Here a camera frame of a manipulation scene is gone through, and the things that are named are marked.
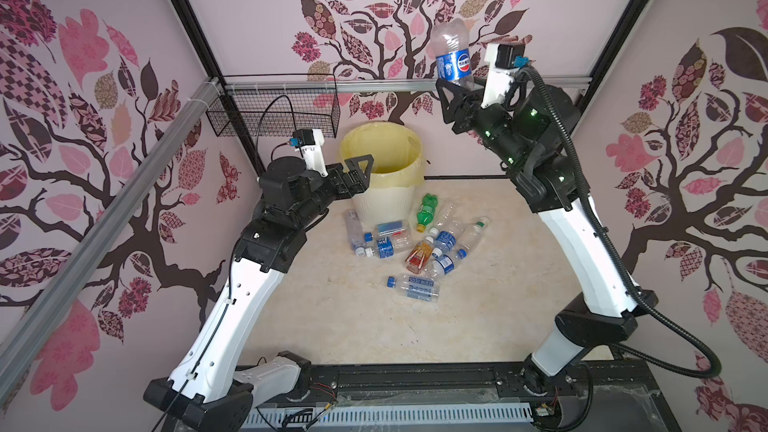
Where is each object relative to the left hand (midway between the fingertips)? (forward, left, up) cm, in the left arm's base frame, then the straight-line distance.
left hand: (359, 167), depth 61 cm
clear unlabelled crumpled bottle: (+18, -27, -40) cm, 51 cm away
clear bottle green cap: (+13, -36, -43) cm, 58 cm away
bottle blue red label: (+12, -9, -41) cm, 43 cm away
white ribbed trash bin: (+18, -4, -35) cm, 39 cm away
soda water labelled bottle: (-10, -15, -39) cm, 43 cm away
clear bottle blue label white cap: (+4, -6, -40) cm, 40 cm away
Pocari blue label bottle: (+6, -24, -38) cm, 46 cm away
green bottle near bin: (+19, -20, -39) cm, 48 cm away
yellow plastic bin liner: (+33, -9, -23) cm, 41 cm away
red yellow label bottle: (+1, -16, -39) cm, 42 cm away
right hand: (+6, -18, +17) cm, 25 cm away
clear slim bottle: (+11, +5, -41) cm, 43 cm away
